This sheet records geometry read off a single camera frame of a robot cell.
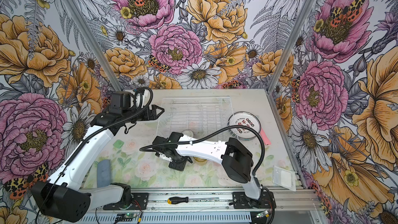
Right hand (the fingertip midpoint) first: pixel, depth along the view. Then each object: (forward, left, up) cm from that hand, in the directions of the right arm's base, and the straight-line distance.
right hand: (185, 165), depth 78 cm
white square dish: (-5, -50, -9) cm, 51 cm away
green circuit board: (-19, +27, -8) cm, 34 cm away
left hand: (+18, +13, +17) cm, 28 cm away
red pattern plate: (+31, -36, -5) cm, 48 cm away
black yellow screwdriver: (-14, +3, -6) cm, 15 cm away
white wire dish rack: (+30, -9, -3) cm, 32 cm away
